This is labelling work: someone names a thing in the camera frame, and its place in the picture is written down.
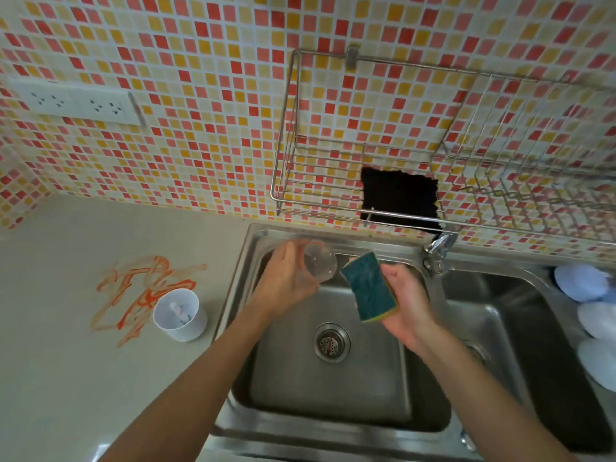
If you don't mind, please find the chrome faucet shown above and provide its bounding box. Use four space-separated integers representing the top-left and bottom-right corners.
422 231 458 277

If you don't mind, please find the person's left hand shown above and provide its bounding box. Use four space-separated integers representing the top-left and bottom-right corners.
250 239 321 318

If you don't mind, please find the clear plastic cup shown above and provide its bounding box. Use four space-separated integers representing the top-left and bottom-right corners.
302 240 339 284

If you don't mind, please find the beige countertop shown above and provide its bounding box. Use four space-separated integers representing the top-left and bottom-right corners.
0 194 251 462

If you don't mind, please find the white plastic cup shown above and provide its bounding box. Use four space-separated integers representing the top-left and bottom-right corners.
153 287 209 343

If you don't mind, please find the orange sauce smear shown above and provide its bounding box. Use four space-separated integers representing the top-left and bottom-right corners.
90 256 208 348

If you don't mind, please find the metal sink drain strainer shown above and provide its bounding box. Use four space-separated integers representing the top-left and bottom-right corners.
464 340 490 366
313 323 351 364

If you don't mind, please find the black cloth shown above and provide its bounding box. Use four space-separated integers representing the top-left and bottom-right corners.
359 166 443 232

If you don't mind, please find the green and yellow sponge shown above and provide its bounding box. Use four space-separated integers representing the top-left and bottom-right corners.
339 251 400 325

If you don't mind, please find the metal wire dish rack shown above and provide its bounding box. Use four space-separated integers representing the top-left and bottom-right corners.
269 45 616 248

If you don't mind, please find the person's right hand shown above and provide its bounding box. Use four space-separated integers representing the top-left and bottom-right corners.
380 263 436 354

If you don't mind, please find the person's right forearm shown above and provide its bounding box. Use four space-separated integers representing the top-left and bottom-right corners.
409 327 578 462

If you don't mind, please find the stainless steel double sink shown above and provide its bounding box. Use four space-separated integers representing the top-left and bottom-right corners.
200 223 616 462

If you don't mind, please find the person's left forearm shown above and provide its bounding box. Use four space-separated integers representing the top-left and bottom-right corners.
98 302 289 462

